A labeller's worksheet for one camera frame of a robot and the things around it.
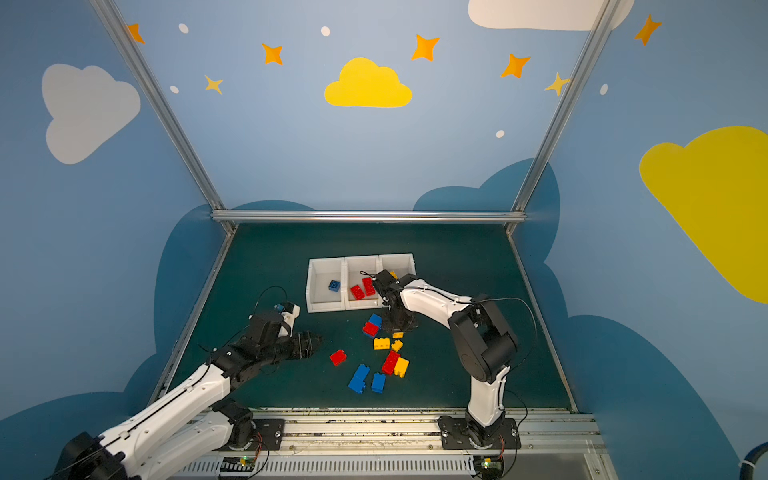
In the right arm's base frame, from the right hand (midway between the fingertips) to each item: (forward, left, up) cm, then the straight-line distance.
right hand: (397, 325), depth 91 cm
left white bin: (+17, +26, -2) cm, 31 cm away
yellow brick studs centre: (-6, +5, -1) cm, 7 cm away
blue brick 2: (-17, +5, 0) cm, 18 cm away
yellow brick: (+5, +1, +20) cm, 21 cm away
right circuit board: (-34, -24, -6) cm, 42 cm away
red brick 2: (-10, +17, -3) cm, 20 cm away
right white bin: (+23, -1, +1) cm, 23 cm away
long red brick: (+15, +11, -1) cm, 19 cm away
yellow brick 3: (-12, -2, -1) cm, 12 cm away
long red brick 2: (-11, +2, -2) cm, 11 cm away
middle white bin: (+18, +16, -1) cm, 25 cm away
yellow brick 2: (-5, 0, -2) cm, 6 cm away
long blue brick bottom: (-17, +11, -3) cm, 20 cm away
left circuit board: (-37, +39, -5) cm, 54 cm away
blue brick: (+2, +7, 0) cm, 7 cm away
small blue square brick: (+14, +22, 0) cm, 27 cm away
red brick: (0, +9, -2) cm, 9 cm away
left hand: (-8, +24, +5) cm, 25 cm away
